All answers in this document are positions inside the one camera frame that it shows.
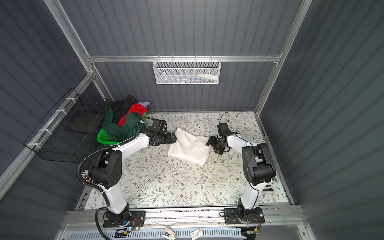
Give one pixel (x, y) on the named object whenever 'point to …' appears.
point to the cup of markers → (85, 174)
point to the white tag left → (169, 233)
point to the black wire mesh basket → (70, 129)
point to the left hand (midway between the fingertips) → (171, 138)
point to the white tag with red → (196, 234)
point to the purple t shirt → (145, 103)
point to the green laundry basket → (103, 136)
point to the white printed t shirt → (189, 147)
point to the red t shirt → (135, 107)
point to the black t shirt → (120, 108)
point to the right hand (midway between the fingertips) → (211, 147)
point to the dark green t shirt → (133, 126)
